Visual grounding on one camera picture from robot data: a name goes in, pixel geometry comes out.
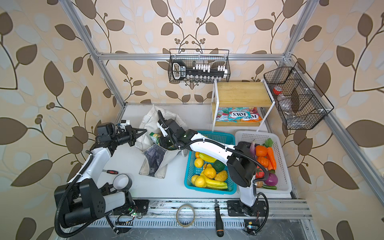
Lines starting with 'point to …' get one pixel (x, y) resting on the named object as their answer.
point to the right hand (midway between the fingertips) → (159, 141)
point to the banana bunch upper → (207, 158)
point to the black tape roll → (122, 181)
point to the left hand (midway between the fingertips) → (146, 129)
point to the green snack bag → (155, 137)
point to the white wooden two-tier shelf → (238, 104)
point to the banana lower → (214, 184)
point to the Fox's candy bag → (238, 114)
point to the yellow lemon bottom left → (198, 181)
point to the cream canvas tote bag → (155, 160)
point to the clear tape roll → (177, 218)
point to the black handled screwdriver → (220, 230)
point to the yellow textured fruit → (210, 171)
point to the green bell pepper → (218, 166)
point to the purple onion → (272, 180)
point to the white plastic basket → (284, 184)
